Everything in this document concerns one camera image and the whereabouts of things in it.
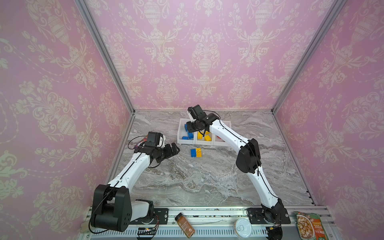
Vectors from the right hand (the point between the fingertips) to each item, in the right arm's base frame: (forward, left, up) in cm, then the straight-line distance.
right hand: (189, 127), depth 94 cm
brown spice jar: (-51, +4, -9) cm, 52 cm away
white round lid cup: (-53, -22, -9) cm, 58 cm away
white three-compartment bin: (+4, +6, -11) cm, 14 cm away
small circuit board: (-51, +23, -17) cm, 59 cm away
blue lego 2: (-1, +4, -11) cm, 12 cm away
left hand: (-16, +9, -3) cm, 19 cm away
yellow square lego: (-3, -12, -10) cm, 15 cm away
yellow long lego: (-12, -5, -12) cm, 17 cm away
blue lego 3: (-11, -1, -14) cm, 18 cm away
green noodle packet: (-54, -56, -14) cm, 79 cm away
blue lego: (0, 0, -9) cm, 9 cm away
